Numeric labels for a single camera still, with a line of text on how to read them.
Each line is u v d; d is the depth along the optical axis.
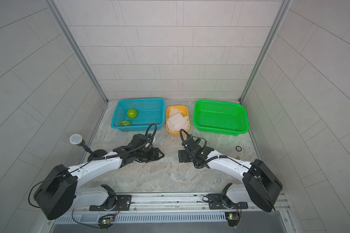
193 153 0.63
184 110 1.06
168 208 0.70
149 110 1.09
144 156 0.69
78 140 0.69
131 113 1.02
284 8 0.71
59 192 0.40
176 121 0.97
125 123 0.94
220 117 1.05
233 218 0.68
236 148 0.91
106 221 0.64
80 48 0.88
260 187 0.40
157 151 0.74
